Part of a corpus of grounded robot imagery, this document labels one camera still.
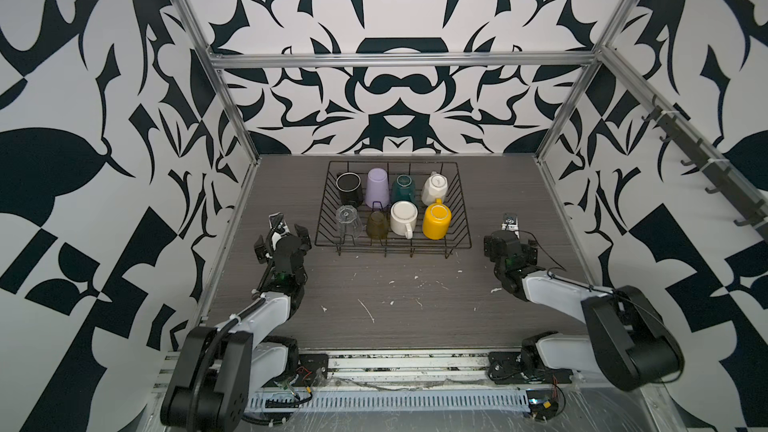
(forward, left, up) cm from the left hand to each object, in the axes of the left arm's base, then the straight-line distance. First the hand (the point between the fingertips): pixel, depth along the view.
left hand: (278, 228), depth 84 cm
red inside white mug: (+4, -35, -4) cm, 36 cm away
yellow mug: (+3, -45, -3) cm, 45 cm away
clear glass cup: (+4, -19, -5) cm, 20 cm away
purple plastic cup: (+14, -28, -4) cm, 31 cm away
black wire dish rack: (+9, -32, -4) cm, 33 cm away
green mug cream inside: (+14, -36, -2) cm, 39 cm away
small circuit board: (-41, -66, -14) cm, 79 cm away
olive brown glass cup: (+4, -28, -4) cm, 28 cm away
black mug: (+17, -19, -2) cm, 25 cm away
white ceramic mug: (+14, -46, -1) cm, 48 cm away
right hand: (-1, -68, -6) cm, 68 cm away
